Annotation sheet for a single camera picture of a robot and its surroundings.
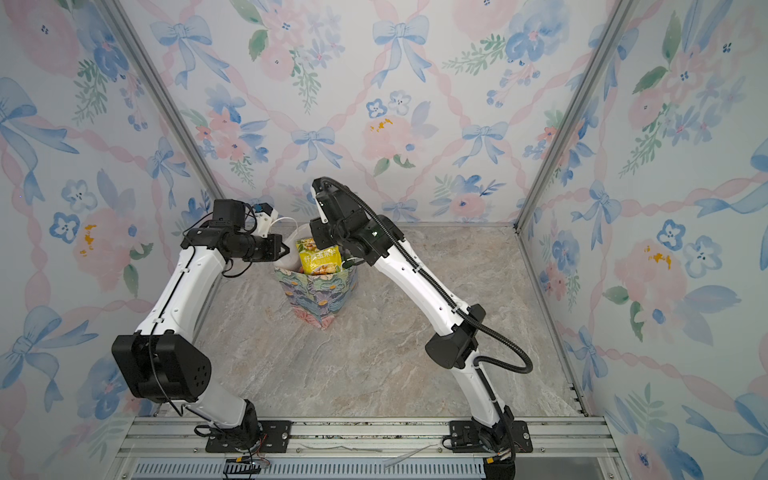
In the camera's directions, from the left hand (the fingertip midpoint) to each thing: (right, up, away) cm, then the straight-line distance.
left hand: (288, 246), depth 82 cm
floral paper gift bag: (+8, -14, -2) cm, 16 cm away
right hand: (+11, +6, -9) cm, 15 cm away
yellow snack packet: (+8, -4, -3) cm, 10 cm away
